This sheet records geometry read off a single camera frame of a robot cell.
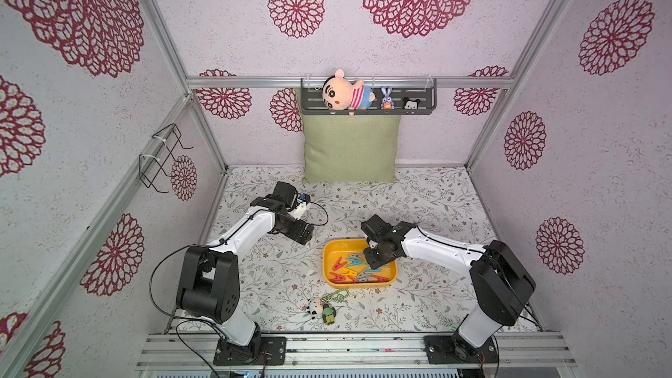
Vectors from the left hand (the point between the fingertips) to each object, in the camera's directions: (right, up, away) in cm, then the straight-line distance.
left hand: (297, 232), depth 89 cm
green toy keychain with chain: (+11, -23, -10) cm, 27 cm away
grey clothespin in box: (+23, -15, -2) cm, 27 cm away
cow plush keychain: (+6, -21, -10) cm, 24 cm away
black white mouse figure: (+39, +44, +2) cm, 59 cm away
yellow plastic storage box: (+17, -6, +3) cm, 18 cm away
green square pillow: (+16, +30, +10) cm, 36 cm away
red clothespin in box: (+14, -11, 0) cm, 18 cm away
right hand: (+25, -8, -1) cm, 26 cm away
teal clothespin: (+19, -10, +1) cm, 22 cm away
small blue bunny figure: (+31, +44, 0) cm, 54 cm away
